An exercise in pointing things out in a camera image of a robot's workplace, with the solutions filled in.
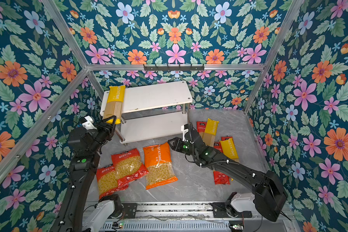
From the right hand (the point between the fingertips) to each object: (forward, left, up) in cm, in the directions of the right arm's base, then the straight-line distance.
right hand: (169, 141), depth 74 cm
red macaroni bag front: (-6, +26, -18) cm, 32 cm away
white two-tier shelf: (+43, +17, -22) cm, 51 cm away
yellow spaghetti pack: (+12, +28, +14) cm, 33 cm away
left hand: (+5, +23, +17) cm, 29 cm away
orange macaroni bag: (-7, +7, -20) cm, 23 cm away
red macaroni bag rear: (-14, +35, -18) cm, 42 cm away
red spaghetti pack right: (+17, -37, -22) cm, 46 cm away
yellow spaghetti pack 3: (+6, -37, -19) cm, 42 cm away
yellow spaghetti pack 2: (+20, -27, -19) cm, 39 cm away
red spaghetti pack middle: (-12, -29, -21) cm, 38 cm away
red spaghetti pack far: (+27, -21, -21) cm, 40 cm away
